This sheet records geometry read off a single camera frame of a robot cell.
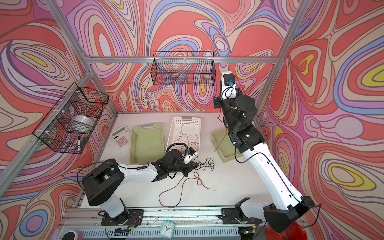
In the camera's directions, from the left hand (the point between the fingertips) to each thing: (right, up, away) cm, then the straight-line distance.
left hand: (199, 165), depth 82 cm
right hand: (+8, +39, -23) cm, 46 cm away
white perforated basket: (-9, +19, +26) cm, 34 cm away
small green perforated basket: (-36, +9, +19) cm, 42 cm away
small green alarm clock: (-16, -26, -13) cm, 34 cm away
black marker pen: (-60, +13, -10) cm, 62 cm away
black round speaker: (-58, -26, -17) cm, 66 cm away
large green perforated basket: (+14, +11, 0) cm, 17 cm away
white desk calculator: (-53, +15, +19) cm, 58 cm away
